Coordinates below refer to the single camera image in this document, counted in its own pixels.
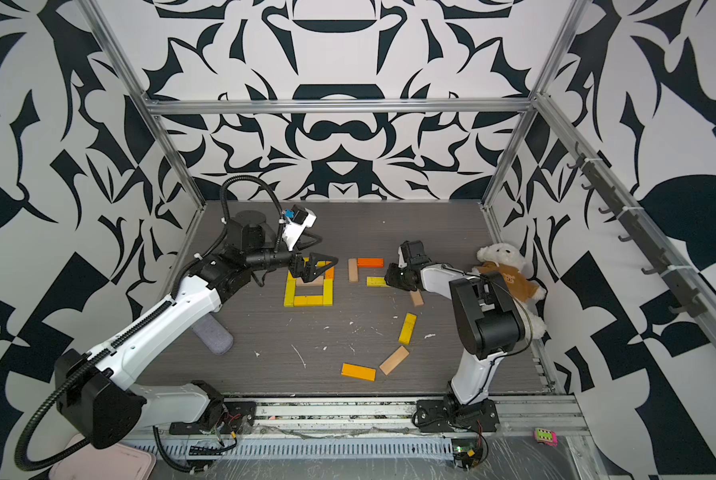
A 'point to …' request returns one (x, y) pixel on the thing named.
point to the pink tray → (118, 462)
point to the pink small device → (546, 436)
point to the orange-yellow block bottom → (358, 372)
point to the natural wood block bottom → (394, 360)
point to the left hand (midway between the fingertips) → (325, 243)
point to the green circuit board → (466, 452)
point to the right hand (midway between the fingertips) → (387, 273)
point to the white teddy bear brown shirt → (509, 261)
